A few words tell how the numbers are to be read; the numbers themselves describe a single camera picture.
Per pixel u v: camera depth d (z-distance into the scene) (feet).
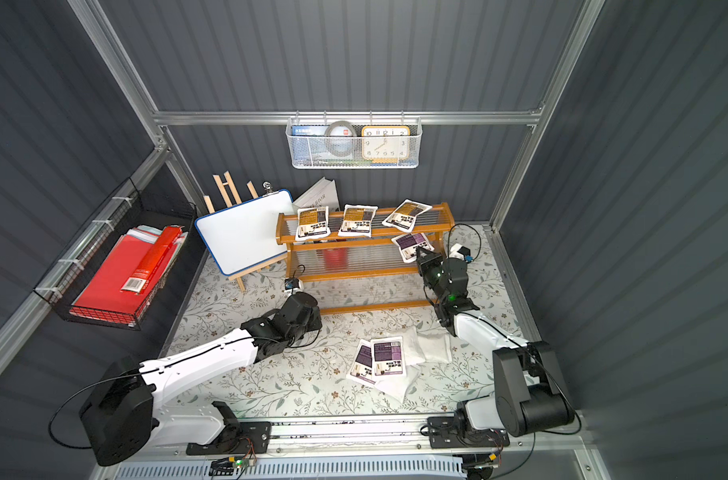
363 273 2.84
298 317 2.11
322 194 3.15
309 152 2.80
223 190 2.86
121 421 1.32
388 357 2.77
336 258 3.38
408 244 2.84
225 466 2.37
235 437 2.20
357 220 2.63
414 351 2.84
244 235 3.02
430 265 2.51
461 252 2.58
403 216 2.64
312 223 2.60
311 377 2.75
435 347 2.86
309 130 2.87
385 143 2.88
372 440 2.42
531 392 1.43
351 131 2.80
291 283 2.41
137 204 2.66
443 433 2.41
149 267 2.37
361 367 2.77
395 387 2.62
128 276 2.29
